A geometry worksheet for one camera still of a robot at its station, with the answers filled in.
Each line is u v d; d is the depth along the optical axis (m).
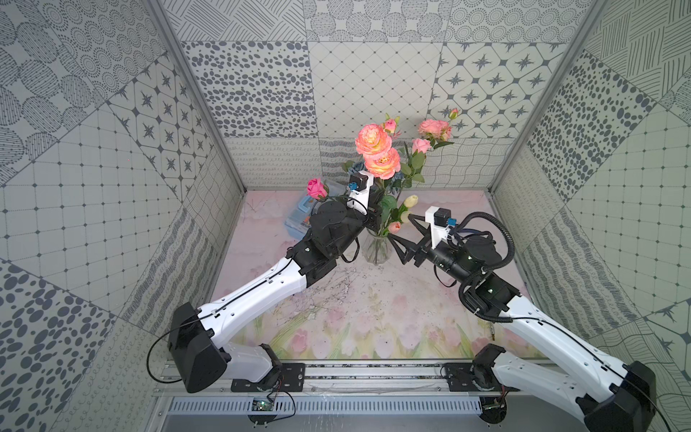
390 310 0.87
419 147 0.72
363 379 0.76
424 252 0.57
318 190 0.65
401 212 0.82
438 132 0.78
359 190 0.54
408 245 0.59
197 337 0.39
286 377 0.73
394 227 0.73
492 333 0.82
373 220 0.58
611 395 0.39
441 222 0.54
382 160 0.55
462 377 0.73
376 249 0.94
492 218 0.43
